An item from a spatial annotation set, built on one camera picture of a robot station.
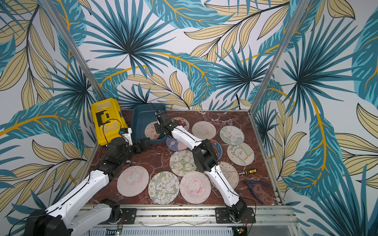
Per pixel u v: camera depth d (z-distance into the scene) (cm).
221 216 74
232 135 106
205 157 63
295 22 73
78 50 84
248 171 87
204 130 107
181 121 114
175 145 100
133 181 85
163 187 82
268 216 76
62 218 40
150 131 107
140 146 73
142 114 113
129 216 73
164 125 79
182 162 93
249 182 84
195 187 84
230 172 88
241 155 97
